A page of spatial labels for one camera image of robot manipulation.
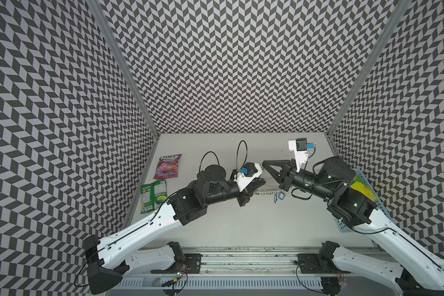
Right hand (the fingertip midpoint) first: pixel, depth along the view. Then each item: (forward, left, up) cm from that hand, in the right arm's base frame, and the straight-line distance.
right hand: (263, 168), depth 56 cm
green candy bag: (+8, +49, -35) cm, 61 cm away
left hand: (-2, 0, -5) cm, 6 cm away
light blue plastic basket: (+2, -57, -33) cm, 66 cm away
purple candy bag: (+25, +46, -34) cm, 62 cm away
